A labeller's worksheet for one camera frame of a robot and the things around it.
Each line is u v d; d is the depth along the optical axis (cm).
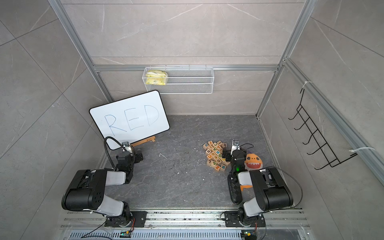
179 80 101
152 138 102
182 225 73
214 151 95
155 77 88
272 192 45
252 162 85
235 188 80
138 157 87
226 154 84
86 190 46
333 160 58
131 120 93
